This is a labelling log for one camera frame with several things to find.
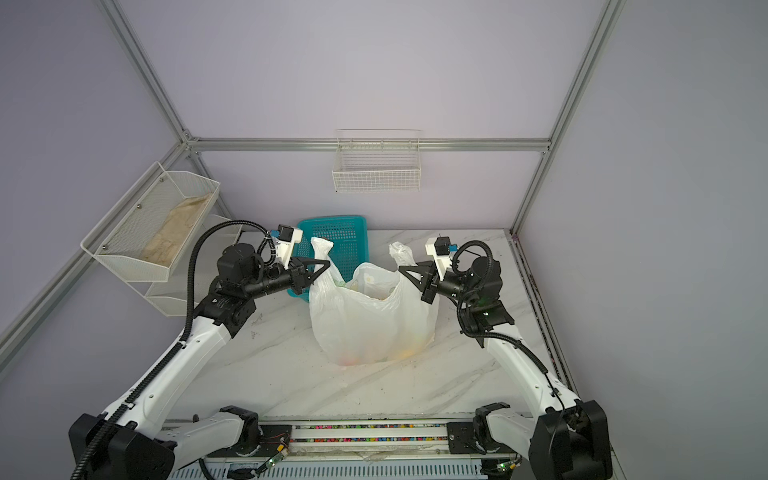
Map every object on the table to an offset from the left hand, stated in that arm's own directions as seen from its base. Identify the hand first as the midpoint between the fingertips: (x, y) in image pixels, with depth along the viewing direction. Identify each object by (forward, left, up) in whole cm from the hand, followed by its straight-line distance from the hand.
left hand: (327, 265), depth 70 cm
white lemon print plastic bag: (-8, -12, -9) cm, 17 cm away
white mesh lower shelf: (-3, +41, -10) cm, 42 cm away
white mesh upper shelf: (+10, +50, -1) cm, 51 cm away
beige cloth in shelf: (+9, +43, -2) cm, 44 cm away
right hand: (-2, -17, +1) cm, 17 cm away
